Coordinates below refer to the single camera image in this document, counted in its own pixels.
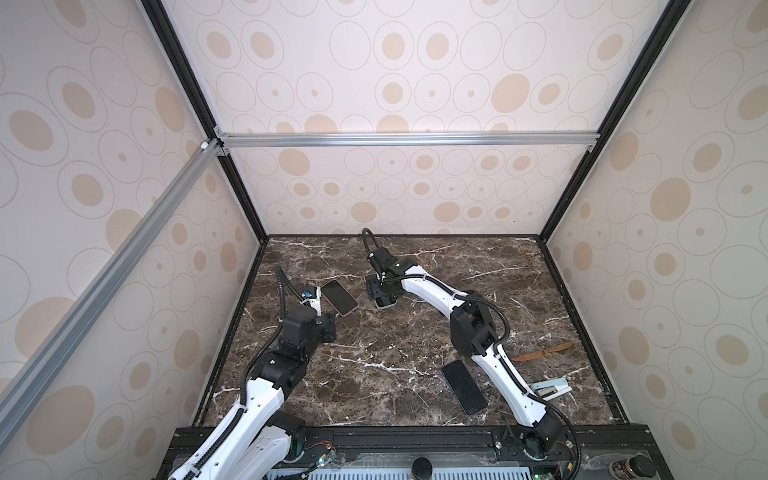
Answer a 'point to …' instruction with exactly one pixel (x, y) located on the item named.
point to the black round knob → (422, 468)
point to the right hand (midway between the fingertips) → (378, 291)
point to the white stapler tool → (551, 389)
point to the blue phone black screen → (338, 297)
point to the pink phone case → (352, 308)
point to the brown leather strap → (541, 353)
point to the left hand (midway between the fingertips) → (335, 307)
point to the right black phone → (466, 390)
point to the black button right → (641, 466)
